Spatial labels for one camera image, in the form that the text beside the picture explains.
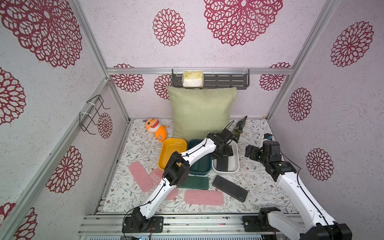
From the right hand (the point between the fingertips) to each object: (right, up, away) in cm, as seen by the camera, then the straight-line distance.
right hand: (253, 147), depth 82 cm
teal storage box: (-27, -13, +10) cm, 32 cm away
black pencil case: (-15, -10, +8) cm, 20 cm away
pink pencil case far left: (-64, -18, +8) cm, 67 cm away
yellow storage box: (-50, -2, +23) cm, 55 cm away
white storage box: (-7, -10, +15) cm, 19 cm away
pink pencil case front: (-27, -27, +1) cm, 38 cm away
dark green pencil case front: (-32, -21, +6) cm, 39 cm away
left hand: (-13, -6, +12) cm, 19 cm away
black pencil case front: (-12, -24, +4) cm, 27 cm away
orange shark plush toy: (-61, +13, +25) cm, 67 cm away
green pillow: (-31, +20, +7) cm, 37 cm away
